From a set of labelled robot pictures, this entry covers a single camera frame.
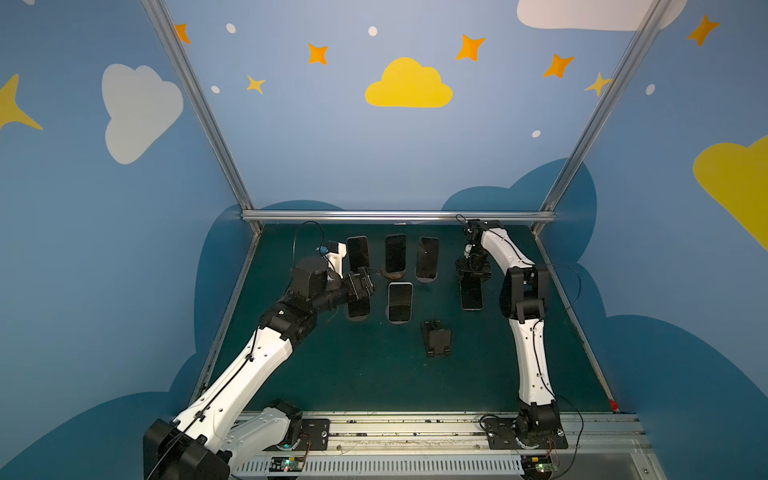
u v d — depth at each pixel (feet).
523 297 2.21
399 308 2.99
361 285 2.10
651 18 2.31
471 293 3.31
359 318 3.06
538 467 2.32
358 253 3.65
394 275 3.52
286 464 2.31
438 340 2.78
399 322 3.05
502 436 2.45
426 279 3.46
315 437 2.45
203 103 2.76
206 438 1.26
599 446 2.46
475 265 3.06
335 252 2.21
